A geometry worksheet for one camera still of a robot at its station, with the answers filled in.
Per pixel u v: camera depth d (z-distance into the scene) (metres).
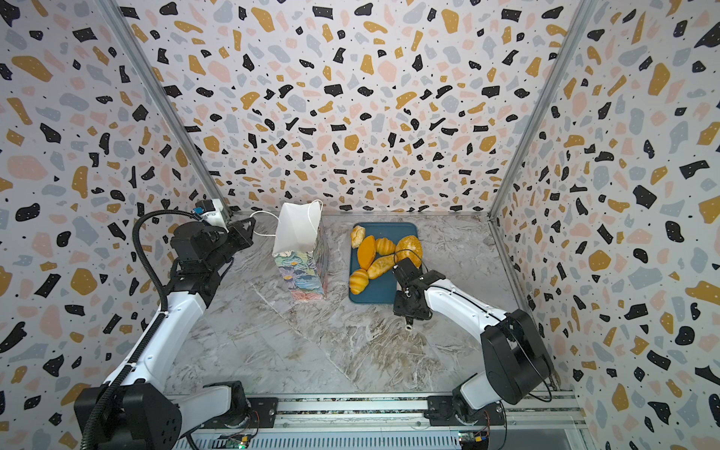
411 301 0.64
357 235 1.06
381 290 1.00
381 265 1.00
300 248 1.07
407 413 0.76
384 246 1.06
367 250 1.04
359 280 0.96
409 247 1.03
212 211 0.66
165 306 0.49
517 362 0.43
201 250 0.57
